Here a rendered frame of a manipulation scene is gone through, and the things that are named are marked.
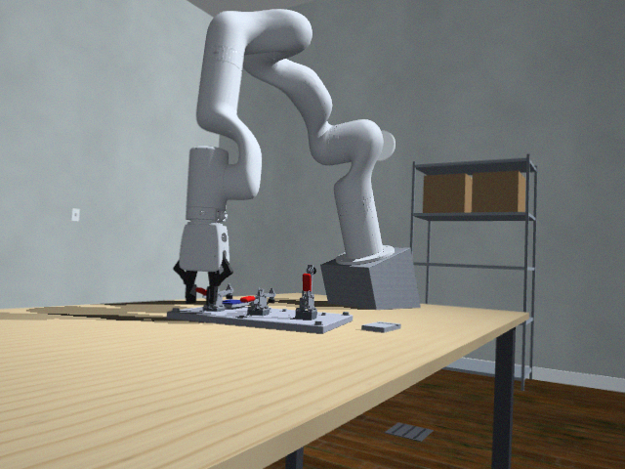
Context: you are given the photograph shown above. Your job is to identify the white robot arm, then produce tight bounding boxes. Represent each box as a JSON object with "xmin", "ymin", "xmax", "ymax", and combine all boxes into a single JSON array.
[{"xmin": 186, "ymin": 10, "xmax": 395, "ymax": 265}]

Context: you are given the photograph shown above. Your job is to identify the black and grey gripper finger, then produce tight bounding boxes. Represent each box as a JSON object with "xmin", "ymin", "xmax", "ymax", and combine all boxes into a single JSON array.
[
  {"xmin": 206, "ymin": 252, "xmax": 233, "ymax": 306},
  {"xmin": 173, "ymin": 261, "xmax": 197, "ymax": 304}
]

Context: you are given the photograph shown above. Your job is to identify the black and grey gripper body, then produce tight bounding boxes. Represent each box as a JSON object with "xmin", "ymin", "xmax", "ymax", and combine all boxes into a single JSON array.
[{"xmin": 179, "ymin": 222, "xmax": 229, "ymax": 272}]

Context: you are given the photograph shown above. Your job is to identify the blue rectangular block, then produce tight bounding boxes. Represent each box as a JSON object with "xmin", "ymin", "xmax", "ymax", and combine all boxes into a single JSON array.
[{"xmin": 223, "ymin": 299, "xmax": 249, "ymax": 308}]

